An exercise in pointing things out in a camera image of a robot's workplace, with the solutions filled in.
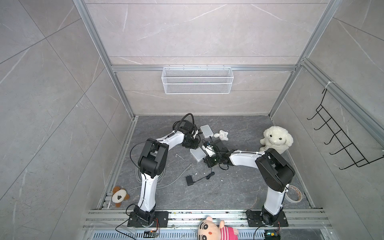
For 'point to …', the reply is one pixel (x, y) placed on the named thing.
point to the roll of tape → (293, 195)
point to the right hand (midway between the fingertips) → (205, 159)
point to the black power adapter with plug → (218, 146)
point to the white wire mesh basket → (197, 80)
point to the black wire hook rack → (334, 135)
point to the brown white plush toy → (119, 195)
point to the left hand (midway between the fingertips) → (196, 144)
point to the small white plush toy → (222, 135)
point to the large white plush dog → (276, 137)
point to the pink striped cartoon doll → (209, 229)
